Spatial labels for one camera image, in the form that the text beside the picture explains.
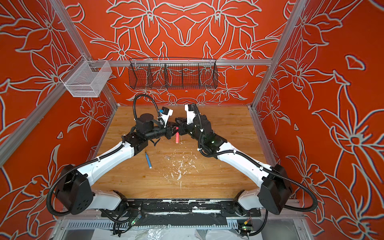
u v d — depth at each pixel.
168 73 1.00
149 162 0.88
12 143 0.51
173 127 0.72
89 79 0.94
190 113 0.63
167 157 0.92
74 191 0.41
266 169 0.42
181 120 0.65
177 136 0.74
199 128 0.53
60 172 0.73
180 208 0.74
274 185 0.40
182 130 0.63
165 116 0.66
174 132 0.72
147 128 0.61
